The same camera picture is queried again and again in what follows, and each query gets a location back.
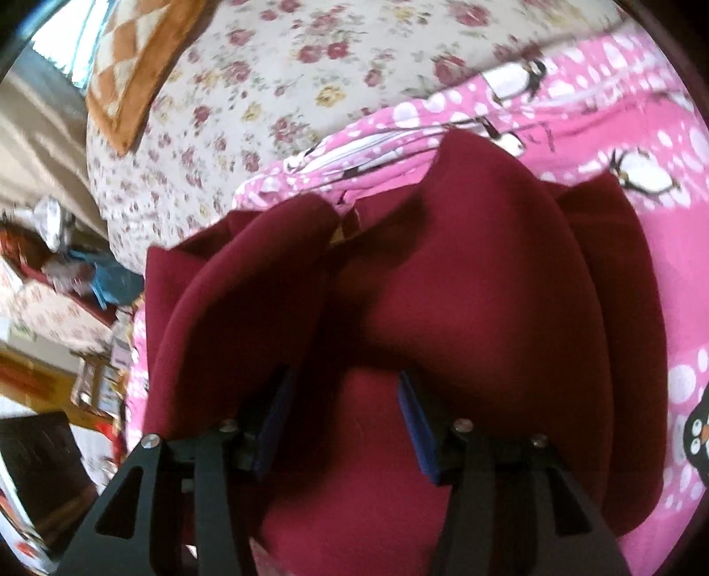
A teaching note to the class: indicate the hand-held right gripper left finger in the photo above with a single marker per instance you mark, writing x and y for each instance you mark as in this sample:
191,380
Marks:
271,429

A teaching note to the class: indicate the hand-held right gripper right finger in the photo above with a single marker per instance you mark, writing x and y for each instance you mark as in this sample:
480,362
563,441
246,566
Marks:
418,426

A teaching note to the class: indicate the maroon sweater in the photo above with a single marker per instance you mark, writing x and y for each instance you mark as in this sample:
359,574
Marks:
471,288

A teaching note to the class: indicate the blue plastic bag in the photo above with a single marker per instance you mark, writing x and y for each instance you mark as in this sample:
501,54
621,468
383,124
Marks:
113,279

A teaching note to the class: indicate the black box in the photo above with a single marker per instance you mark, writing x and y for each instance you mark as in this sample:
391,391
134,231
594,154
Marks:
47,471

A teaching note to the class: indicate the small floral cloth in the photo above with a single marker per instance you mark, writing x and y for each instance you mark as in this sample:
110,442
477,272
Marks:
61,315

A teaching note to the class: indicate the pink penguin blanket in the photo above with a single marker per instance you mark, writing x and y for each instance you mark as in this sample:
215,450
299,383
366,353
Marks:
637,183

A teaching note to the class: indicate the floral quilt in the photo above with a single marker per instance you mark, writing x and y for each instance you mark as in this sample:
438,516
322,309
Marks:
277,99

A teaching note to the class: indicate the beige curtain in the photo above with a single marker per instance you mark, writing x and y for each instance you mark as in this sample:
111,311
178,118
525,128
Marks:
39,144

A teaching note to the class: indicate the brown checked cushion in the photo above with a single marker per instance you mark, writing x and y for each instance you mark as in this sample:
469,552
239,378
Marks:
138,66

